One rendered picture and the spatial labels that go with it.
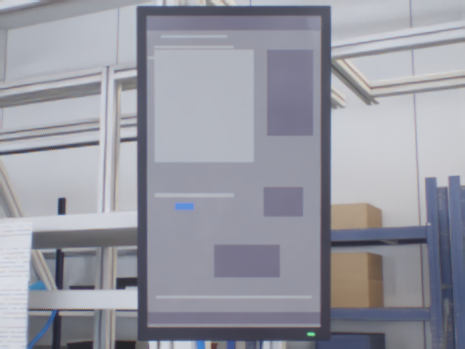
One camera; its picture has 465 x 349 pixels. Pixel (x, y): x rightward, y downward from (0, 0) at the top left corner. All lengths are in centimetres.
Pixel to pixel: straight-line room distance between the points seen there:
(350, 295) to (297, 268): 318
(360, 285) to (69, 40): 326
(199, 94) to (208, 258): 25
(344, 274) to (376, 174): 81
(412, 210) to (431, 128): 53
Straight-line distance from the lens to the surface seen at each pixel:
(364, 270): 428
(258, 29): 112
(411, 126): 481
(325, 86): 112
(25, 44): 652
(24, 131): 311
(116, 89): 224
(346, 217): 434
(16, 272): 159
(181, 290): 112
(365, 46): 201
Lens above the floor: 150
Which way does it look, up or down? 10 degrees up
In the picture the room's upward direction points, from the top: straight up
